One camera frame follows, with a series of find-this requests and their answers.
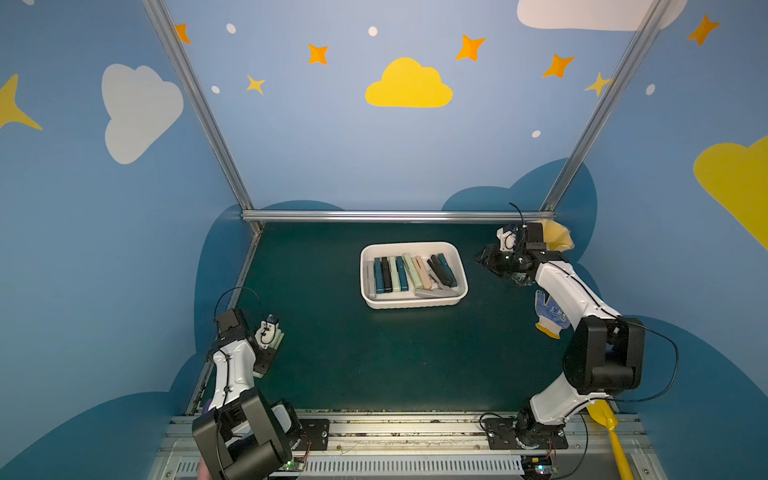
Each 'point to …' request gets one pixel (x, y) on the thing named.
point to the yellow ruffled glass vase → (556, 236)
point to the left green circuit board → (296, 464)
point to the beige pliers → (424, 278)
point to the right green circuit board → (537, 467)
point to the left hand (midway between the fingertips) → (260, 352)
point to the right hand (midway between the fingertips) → (483, 256)
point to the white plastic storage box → (452, 255)
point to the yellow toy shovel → (605, 415)
